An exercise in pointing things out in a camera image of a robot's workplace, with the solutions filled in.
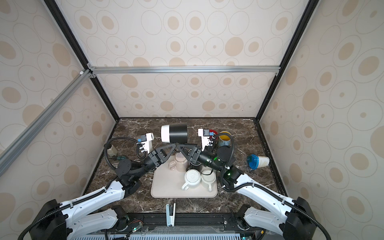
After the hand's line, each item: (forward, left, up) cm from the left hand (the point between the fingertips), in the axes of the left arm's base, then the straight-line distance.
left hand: (177, 150), depth 57 cm
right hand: (+3, 0, -3) cm, 4 cm away
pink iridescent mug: (+9, +2, -30) cm, 31 cm away
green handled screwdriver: (+17, +42, -38) cm, 59 cm away
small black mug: (+8, -8, -32) cm, 34 cm away
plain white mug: (-1, -13, -30) cm, 32 cm away
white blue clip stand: (-18, +5, -35) cm, 40 cm away
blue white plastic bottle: (+11, -42, -31) cm, 54 cm away
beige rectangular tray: (0, +9, -39) cm, 40 cm away
